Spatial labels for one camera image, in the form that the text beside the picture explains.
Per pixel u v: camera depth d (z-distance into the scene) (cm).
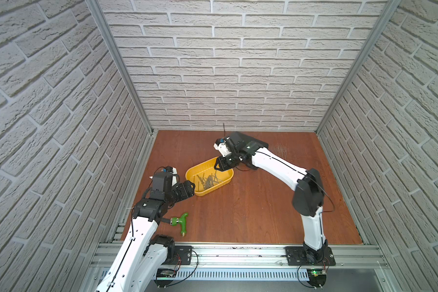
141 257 46
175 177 60
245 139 114
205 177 97
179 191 67
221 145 79
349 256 76
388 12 70
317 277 69
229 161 74
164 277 70
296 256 74
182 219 83
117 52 83
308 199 50
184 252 74
